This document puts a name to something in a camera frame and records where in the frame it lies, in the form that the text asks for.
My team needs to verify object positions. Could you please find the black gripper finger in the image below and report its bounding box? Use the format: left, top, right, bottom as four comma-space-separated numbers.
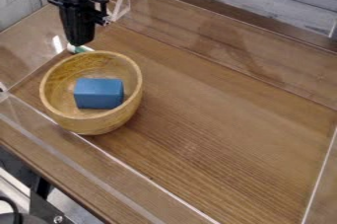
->
58, 7, 79, 46
78, 12, 94, 44

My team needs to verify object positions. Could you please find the green white marker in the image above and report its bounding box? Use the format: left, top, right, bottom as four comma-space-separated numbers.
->
66, 43, 91, 54

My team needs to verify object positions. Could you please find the brown wooden bowl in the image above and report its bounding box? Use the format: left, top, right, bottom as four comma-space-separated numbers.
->
39, 51, 143, 135

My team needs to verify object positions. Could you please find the blue rectangular block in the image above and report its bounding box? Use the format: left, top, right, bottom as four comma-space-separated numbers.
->
73, 78, 123, 110

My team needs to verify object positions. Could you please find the clear acrylic corner bracket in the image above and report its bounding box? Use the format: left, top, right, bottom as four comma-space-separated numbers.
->
105, 0, 130, 24

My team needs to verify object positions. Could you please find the clear acrylic tray wall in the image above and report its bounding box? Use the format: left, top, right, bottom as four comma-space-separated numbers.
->
0, 88, 165, 224

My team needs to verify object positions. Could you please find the black cable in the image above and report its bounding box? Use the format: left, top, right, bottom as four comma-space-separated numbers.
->
0, 195, 23, 224

